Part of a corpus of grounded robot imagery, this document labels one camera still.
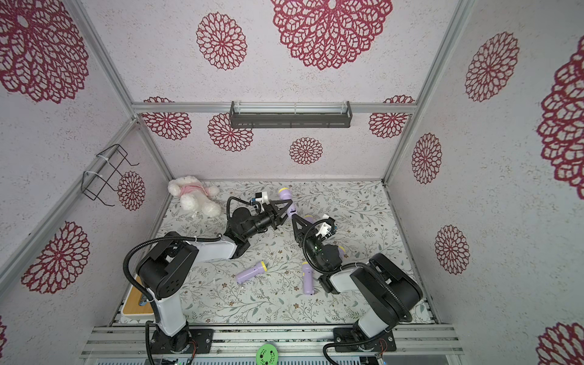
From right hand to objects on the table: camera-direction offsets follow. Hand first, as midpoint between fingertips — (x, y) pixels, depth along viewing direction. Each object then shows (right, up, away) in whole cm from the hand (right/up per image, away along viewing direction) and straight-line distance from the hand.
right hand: (290, 217), depth 76 cm
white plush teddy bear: (-39, +8, +17) cm, 43 cm away
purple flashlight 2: (-15, -22, +11) cm, 29 cm away
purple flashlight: (-2, +8, +6) cm, 10 cm away
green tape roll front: (-7, -41, -8) cm, 42 cm away
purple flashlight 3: (+6, -24, +9) cm, 26 cm away
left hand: (+2, +4, +4) cm, 6 cm away
